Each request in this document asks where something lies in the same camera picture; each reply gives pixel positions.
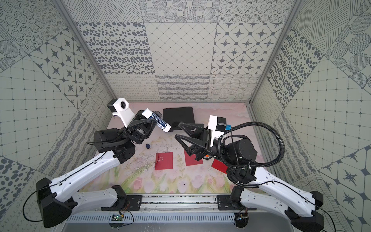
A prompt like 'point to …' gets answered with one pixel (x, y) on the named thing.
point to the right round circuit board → (241, 219)
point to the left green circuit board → (117, 217)
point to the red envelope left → (164, 160)
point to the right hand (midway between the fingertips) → (176, 130)
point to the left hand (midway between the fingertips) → (156, 127)
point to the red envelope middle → (190, 160)
